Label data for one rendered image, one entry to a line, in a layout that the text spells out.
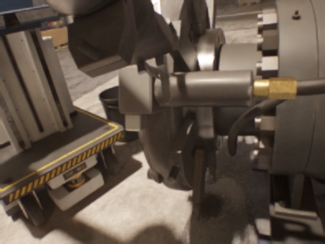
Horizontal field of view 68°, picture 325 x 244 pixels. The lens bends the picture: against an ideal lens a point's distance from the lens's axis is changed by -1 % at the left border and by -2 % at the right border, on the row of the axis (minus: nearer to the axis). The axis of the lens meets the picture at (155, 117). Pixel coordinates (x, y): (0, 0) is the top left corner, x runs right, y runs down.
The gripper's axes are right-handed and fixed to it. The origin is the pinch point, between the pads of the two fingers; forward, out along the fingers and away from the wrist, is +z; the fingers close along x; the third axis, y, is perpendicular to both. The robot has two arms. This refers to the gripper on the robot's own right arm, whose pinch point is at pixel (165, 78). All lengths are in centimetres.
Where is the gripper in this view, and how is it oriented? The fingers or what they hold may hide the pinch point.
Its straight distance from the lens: 40.6
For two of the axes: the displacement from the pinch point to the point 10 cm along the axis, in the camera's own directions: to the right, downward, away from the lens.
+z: 3.7, 2.2, 9.0
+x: -9.2, 2.3, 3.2
